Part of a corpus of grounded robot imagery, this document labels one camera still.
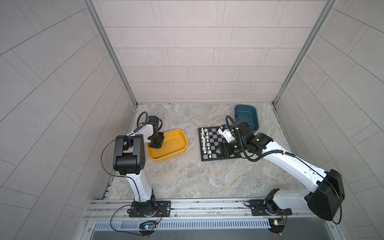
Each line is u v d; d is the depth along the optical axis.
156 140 0.81
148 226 0.64
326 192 0.38
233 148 0.65
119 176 0.50
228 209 0.73
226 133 0.70
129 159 0.49
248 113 1.11
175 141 0.95
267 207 0.64
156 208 0.70
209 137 0.94
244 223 0.68
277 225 0.68
